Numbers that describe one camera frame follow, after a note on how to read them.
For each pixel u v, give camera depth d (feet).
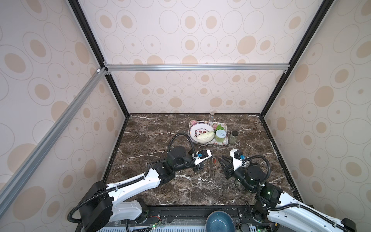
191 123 3.75
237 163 2.00
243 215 2.39
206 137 3.29
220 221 2.34
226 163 2.13
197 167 2.04
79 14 2.26
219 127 3.29
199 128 3.59
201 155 1.88
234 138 3.26
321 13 2.28
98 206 1.30
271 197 1.77
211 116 3.65
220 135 3.28
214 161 2.35
